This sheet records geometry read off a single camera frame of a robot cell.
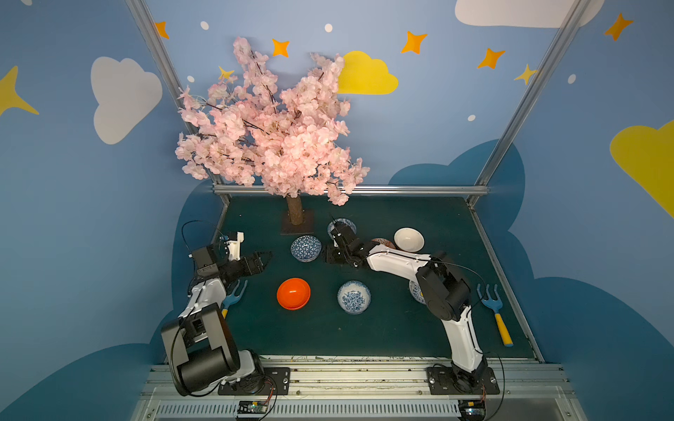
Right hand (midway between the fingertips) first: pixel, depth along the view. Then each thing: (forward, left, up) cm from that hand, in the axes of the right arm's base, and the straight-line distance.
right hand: (326, 251), depth 96 cm
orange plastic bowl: (-16, +10, -4) cm, 19 cm away
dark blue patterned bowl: (+4, +9, -6) cm, 12 cm away
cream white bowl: (+10, -32, -4) cm, 34 cm away
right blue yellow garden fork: (-14, -60, -7) cm, 62 cm away
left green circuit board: (-48, +16, -7) cm, 52 cm away
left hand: (-7, +21, +6) cm, 23 cm away
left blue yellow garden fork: (-18, +32, -6) cm, 37 cm away
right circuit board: (-45, -45, -8) cm, 64 cm away
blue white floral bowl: (-15, -11, -6) cm, 19 cm away
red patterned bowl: (+7, -22, -2) cm, 23 cm away
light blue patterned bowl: (+16, -5, -2) cm, 17 cm away
